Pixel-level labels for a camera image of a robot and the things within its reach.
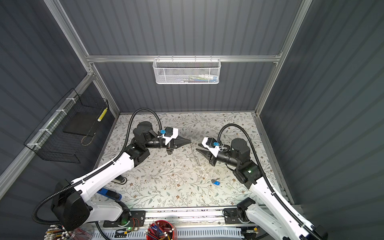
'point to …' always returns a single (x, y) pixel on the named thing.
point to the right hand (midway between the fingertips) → (201, 147)
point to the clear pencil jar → (57, 232)
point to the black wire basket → (49, 141)
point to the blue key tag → (217, 183)
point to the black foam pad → (83, 123)
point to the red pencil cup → (161, 230)
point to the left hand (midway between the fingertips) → (191, 139)
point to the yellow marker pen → (102, 115)
